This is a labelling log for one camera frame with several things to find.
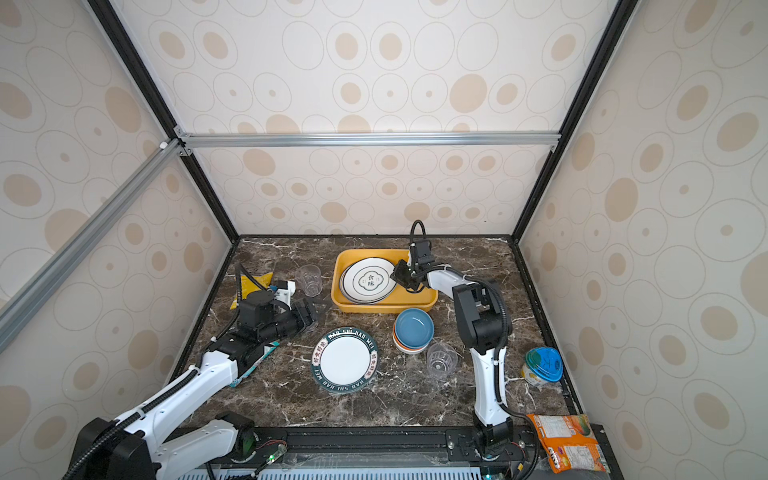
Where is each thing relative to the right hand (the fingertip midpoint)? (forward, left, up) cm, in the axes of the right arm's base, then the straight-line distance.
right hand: (392, 273), depth 103 cm
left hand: (-22, +15, +15) cm, 31 cm away
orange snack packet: (-51, -43, -3) cm, 66 cm away
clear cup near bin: (-1, +29, -1) cm, 29 cm away
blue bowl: (-22, -6, +2) cm, 23 cm away
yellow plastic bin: (-12, -3, 0) cm, 12 cm away
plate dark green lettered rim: (-30, +14, -2) cm, 33 cm away
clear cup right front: (-29, -14, -4) cm, 33 cm away
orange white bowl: (-28, -3, +2) cm, 28 cm away
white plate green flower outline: (-1, +8, -2) cm, 9 cm away
